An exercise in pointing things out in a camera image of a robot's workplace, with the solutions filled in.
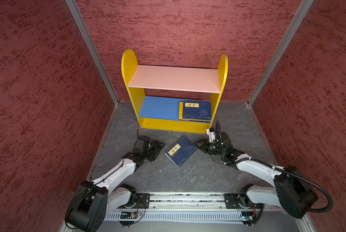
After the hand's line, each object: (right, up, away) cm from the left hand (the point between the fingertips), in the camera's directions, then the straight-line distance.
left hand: (163, 150), depth 86 cm
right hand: (+17, +3, -4) cm, 18 cm away
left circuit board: (-17, -30, -14) cm, 37 cm away
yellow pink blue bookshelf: (+6, +34, +21) cm, 40 cm away
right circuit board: (+44, -30, -15) cm, 55 cm away
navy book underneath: (+21, +24, +5) cm, 33 cm away
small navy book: (+11, -2, +6) cm, 13 cm away
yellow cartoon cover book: (+11, +24, +6) cm, 27 cm away
